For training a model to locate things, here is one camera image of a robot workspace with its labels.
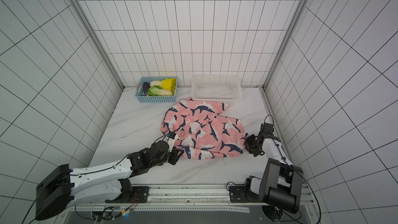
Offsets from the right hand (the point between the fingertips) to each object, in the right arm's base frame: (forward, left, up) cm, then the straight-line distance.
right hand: (240, 141), depth 89 cm
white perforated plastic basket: (+44, +8, 0) cm, 45 cm away
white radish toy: (+41, +61, +5) cm, 73 cm away
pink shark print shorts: (+4, +24, +1) cm, 24 cm away
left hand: (-11, +34, +4) cm, 36 cm away
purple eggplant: (+40, +68, +3) cm, 79 cm away
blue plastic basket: (+33, +72, -2) cm, 80 cm away
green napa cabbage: (+32, +55, +7) cm, 64 cm away
